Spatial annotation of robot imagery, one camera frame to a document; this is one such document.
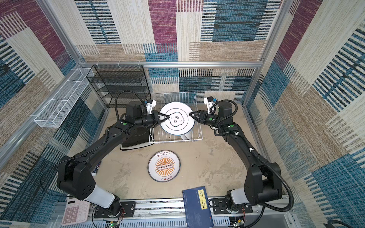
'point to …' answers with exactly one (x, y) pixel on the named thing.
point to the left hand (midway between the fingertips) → (169, 115)
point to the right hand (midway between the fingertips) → (191, 116)
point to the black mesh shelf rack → (126, 82)
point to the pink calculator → (76, 211)
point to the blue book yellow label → (196, 209)
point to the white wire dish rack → (157, 134)
